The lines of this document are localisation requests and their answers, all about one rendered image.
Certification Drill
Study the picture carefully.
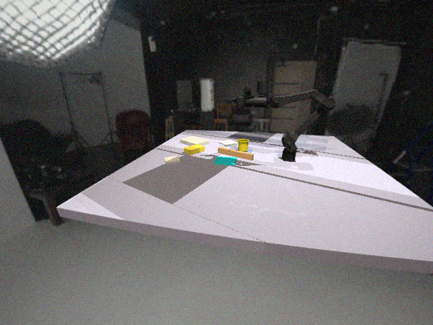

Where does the olive-yellow cup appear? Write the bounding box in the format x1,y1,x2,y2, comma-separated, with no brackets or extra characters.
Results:
238,139,249,152

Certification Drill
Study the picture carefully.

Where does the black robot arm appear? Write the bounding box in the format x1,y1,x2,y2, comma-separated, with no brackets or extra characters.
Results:
242,81,336,162

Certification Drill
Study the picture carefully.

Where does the tan flat bar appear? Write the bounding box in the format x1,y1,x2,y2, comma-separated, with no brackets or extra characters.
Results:
218,147,254,160

